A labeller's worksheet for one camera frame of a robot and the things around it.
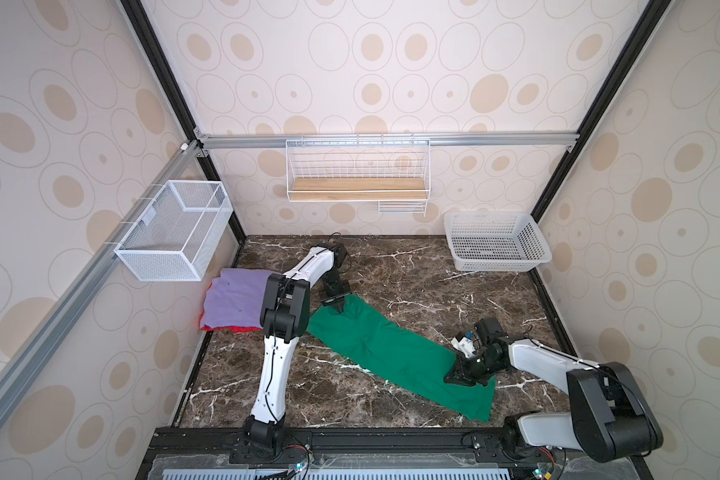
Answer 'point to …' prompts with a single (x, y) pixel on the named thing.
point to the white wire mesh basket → (175, 235)
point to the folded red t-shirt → (226, 329)
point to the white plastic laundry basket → (496, 240)
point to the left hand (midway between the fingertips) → (350, 301)
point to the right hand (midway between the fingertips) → (446, 383)
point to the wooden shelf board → (361, 183)
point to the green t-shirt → (405, 358)
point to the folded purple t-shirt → (235, 298)
